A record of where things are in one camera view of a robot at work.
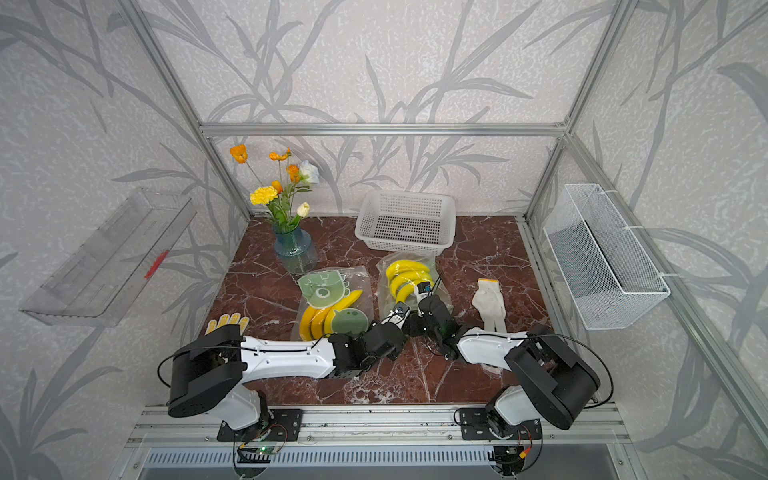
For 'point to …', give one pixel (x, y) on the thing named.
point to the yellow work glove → (224, 320)
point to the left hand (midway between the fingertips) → (402, 329)
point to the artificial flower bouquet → (284, 214)
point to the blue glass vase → (296, 253)
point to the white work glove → (490, 300)
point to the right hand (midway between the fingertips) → (406, 312)
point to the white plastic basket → (406, 222)
